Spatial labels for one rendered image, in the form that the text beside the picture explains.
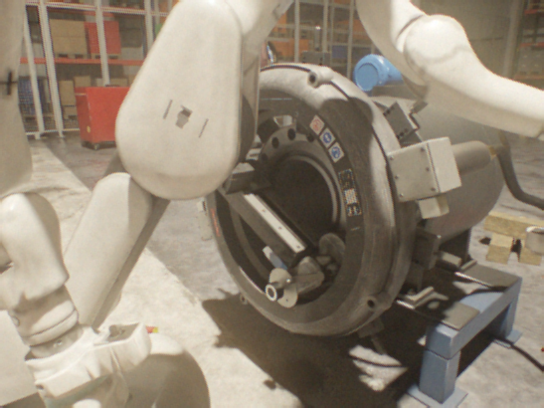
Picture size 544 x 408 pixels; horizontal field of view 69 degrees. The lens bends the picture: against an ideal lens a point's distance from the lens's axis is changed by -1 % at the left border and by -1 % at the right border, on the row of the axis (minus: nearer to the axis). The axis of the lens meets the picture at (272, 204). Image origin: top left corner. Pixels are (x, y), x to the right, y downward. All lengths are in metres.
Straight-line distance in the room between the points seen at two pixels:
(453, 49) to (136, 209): 0.50
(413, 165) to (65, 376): 0.66
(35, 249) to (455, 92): 0.56
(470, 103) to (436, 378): 0.94
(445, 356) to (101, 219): 1.04
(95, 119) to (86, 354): 5.84
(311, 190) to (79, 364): 1.06
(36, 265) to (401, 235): 0.69
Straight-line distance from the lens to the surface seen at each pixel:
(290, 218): 1.12
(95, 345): 0.47
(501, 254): 2.49
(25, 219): 0.44
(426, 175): 0.82
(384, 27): 0.69
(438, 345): 1.33
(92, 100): 6.23
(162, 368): 0.96
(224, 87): 0.48
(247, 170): 1.12
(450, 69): 0.65
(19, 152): 0.46
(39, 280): 0.45
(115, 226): 0.61
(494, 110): 0.66
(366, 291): 0.95
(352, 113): 0.90
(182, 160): 0.50
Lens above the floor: 0.93
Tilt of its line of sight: 17 degrees down
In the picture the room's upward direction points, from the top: straight up
